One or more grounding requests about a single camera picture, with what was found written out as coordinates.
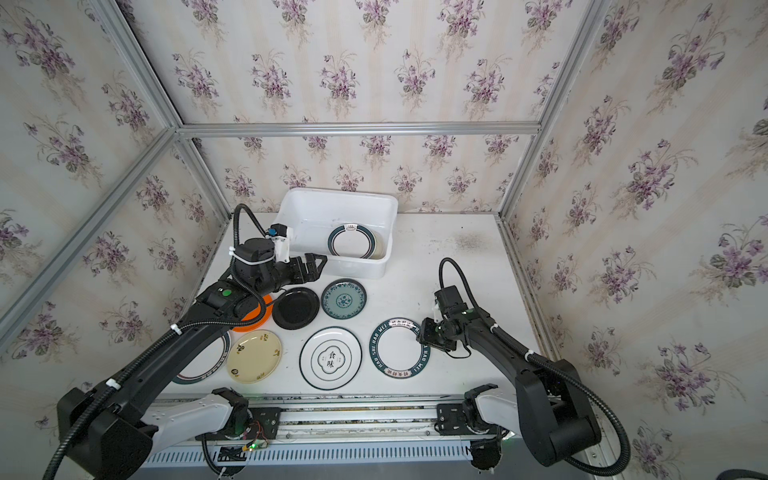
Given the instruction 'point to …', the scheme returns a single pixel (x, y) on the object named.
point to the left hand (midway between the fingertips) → (314, 259)
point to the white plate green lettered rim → (395, 349)
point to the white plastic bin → (312, 214)
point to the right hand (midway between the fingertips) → (430, 337)
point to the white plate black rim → (330, 357)
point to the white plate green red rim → (351, 240)
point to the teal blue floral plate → (344, 299)
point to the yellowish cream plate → (253, 356)
